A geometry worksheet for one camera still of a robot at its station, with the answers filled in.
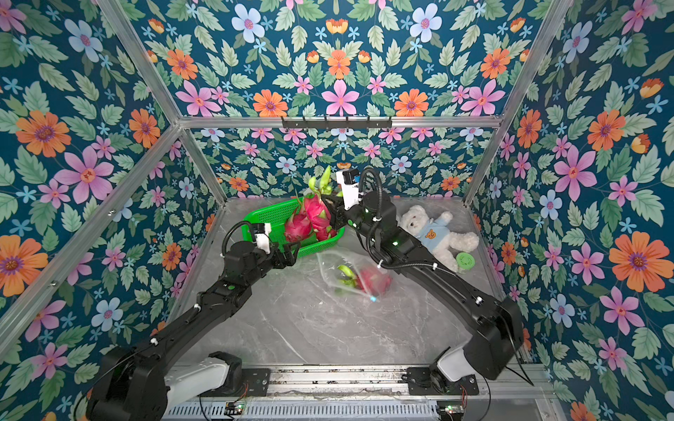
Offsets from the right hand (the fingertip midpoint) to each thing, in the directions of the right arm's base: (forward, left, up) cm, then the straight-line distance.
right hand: (334, 188), depth 67 cm
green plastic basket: (+20, +29, -34) cm, 49 cm away
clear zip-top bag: (-8, +2, -21) cm, 23 cm away
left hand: (-3, +14, -20) cm, 24 cm away
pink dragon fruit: (-5, +4, -6) cm, 9 cm away
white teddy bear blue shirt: (+11, -35, -33) cm, 49 cm away
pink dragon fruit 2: (+11, +18, -30) cm, 37 cm away
